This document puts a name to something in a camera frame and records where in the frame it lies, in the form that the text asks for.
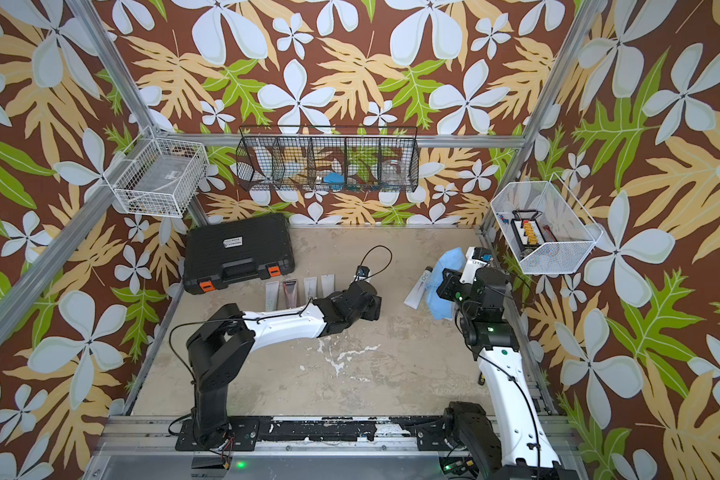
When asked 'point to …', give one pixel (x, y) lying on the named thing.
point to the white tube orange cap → (328, 284)
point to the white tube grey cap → (417, 291)
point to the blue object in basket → (334, 178)
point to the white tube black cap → (311, 286)
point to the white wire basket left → (156, 176)
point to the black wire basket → (329, 158)
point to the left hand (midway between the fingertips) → (374, 295)
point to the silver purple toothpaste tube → (290, 287)
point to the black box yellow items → (526, 231)
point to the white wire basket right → (543, 227)
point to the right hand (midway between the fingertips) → (442, 268)
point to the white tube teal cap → (271, 290)
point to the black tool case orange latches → (236, 251)
